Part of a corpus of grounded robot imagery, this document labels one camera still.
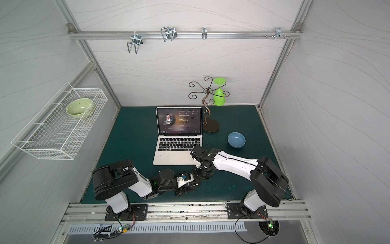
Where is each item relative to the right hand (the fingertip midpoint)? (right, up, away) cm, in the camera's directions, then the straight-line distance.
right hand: (195, 179), depth 81 cm
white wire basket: (-62, +29, -12) cm, 70 cm away
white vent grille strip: (+9, -18, -11) cm, 23 cm away
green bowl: (-57, +38, -8) cm, 69 cm away
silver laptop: (-11, +24, +20) cm, 34 cm away
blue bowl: (+27, +19, +20) cm, 39 cm away
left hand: (-1, -3, +1) cm, 4 cm away
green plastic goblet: (+14, +45, +2) cm, 47 cm away
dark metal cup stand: (+10, +28, +25) cm, 39 cm away
